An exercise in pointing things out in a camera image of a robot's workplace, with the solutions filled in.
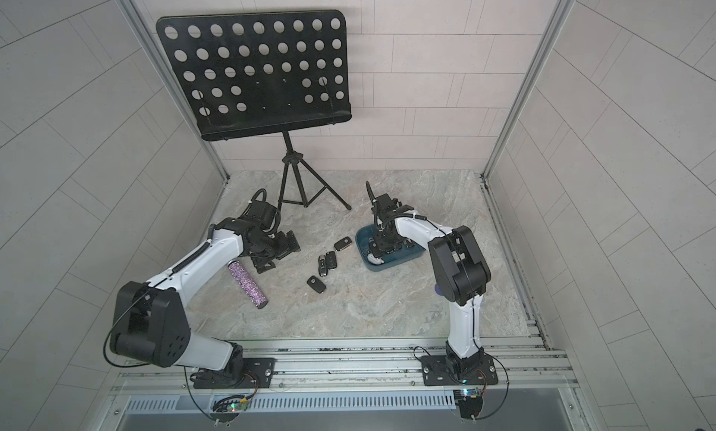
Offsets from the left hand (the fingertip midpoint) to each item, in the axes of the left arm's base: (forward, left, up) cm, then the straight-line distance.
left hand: (297, 251), depth 86 cm
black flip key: (0, -10, -7) cm, 12 cm away
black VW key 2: (-7, -5, -7) cm, 11 cm away
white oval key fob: (+1, -24, -6) cm, 25 cm away
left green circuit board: (-39, +11, -7) cm, 41 cm away
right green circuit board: (-37, -48, -7) cm, 61 cm away
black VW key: (+6, -14, -5) cm, 16 cm away
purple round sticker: (-9, -44, -8) cm, 46 cm away
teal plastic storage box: (0, -30, -6) cm, 31 cm away
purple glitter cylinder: (-10, +13, -4) cm, 17 cm away
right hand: (+8, -28, -7) cm, 30 cm away
